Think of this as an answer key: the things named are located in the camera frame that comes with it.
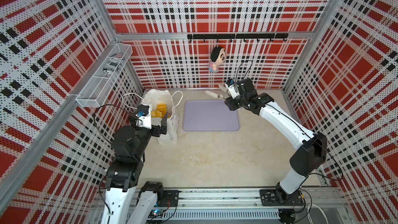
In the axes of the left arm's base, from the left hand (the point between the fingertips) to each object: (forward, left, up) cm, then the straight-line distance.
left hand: (157, 111), depth 64 cm
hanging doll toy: (+41, -27, -2) cm, 49 cm away
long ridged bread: (+18, +8, -23) cm, 30 cm away
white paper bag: (+21, +9, -14) cm, 27 cm away
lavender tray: (+22, -21, -36) cm, 47 cm away
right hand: (+16, -34, -12) cm, 40 cm away
